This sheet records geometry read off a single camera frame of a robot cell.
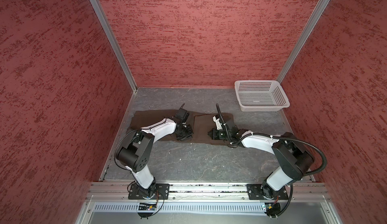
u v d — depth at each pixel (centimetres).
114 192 76
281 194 74
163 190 74
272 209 70
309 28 85
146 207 72
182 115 76
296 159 46
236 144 65
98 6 77
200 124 98
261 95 118
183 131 79
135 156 46
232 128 71
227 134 70
